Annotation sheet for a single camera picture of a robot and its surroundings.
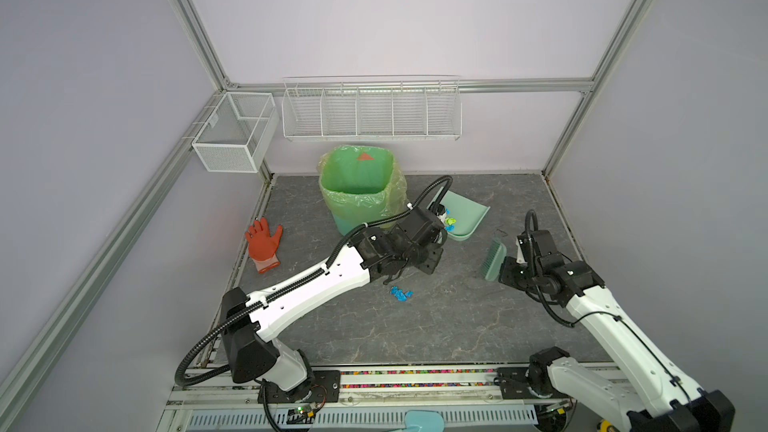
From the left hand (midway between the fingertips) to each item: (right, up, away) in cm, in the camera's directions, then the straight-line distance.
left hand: (432, 254), depth 71 cm
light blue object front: (-2, -39, -2) cm, 39 cm away
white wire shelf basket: (-14, +44, +28) cm, 54 cm away
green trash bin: (-21, +19, +34) cm, 44 cm away
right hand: (+20, -7, +8) cm, 23 cm away
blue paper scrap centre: (+5, +6, +4) cm, 9 cm away
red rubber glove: (-54, -3, +29) cm, 61 cm away
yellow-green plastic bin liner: (-21, +19, +34) cm, 44 cm away
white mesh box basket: (-63, +35, +27) cm, 77 cm away
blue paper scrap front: (-8, -16, +18) cm, 25 cm away
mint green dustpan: (+9, +9, +5) cm, 13 cm away
